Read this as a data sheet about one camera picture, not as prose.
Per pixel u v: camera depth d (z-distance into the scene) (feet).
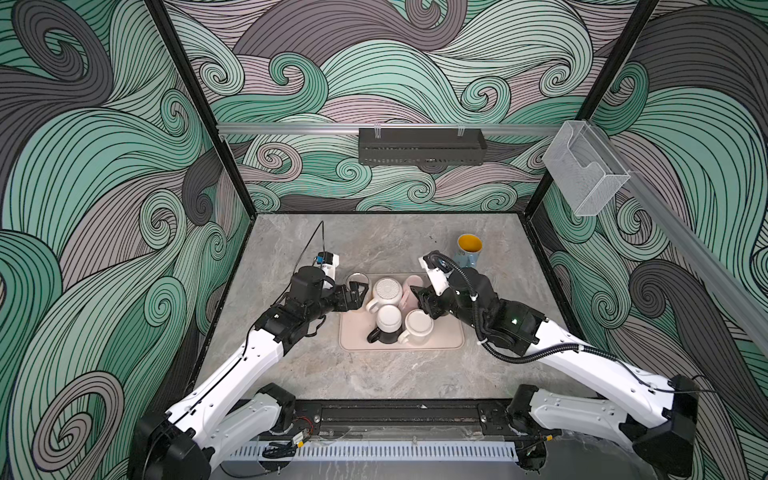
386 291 2.92
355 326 2.90
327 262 2.25
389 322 2.64
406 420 2.44
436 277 1.94
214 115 3.04
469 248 3.15
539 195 3.81
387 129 3.09
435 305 2.05
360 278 2.86
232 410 1.50
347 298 2.22
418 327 2.66
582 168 2.61
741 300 1.69
